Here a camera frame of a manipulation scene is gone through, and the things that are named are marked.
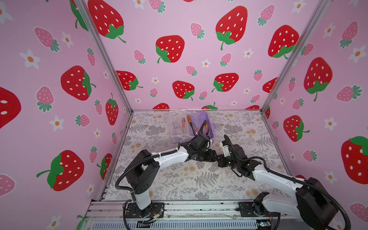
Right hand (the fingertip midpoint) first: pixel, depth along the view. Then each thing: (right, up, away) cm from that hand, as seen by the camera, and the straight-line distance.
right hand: (213, 157), depth 85 cm
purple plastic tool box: (-23, +13, +18) cm, 32 cm away
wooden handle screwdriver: (-14, +22, +18) cm, 32 cm away
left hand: (+1, 0, -2) cm, 3 cm away
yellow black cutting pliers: (-2, +19, +24) cm, 30 cm away
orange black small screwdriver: (-19, +21, +18) cm, 34 cm away
